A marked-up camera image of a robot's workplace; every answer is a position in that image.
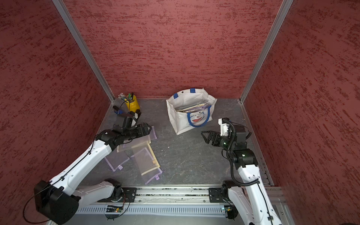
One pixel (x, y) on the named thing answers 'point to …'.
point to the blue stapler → (117, 110)
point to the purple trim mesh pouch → (143, 140)
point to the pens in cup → (127, 98)
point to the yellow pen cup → (133, 105)
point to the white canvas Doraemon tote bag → (190, 108)
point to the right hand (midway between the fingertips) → (206, 136)
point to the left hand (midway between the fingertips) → (146, 132)
